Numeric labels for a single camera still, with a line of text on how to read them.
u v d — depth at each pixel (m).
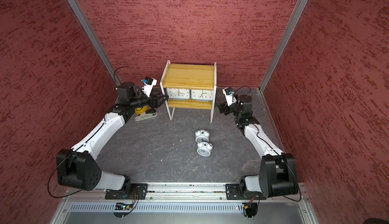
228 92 0.71
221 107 0.75
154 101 0.69
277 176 0.42
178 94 0.91
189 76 0.81
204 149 0.81
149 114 1.02
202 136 0.85
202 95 0.90
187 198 0.74
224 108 0.75
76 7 0.77
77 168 0.41
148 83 0.67
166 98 0.76
